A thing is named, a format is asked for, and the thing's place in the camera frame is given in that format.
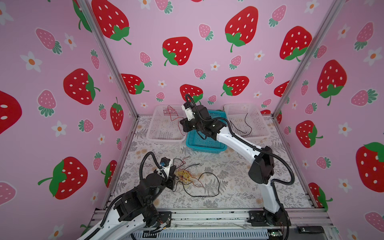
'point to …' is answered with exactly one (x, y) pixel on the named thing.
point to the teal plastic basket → (196, 142)
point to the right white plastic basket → (236, 112)
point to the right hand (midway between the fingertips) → (179, 121)
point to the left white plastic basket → (165, 125)
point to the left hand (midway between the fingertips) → (175, 167)
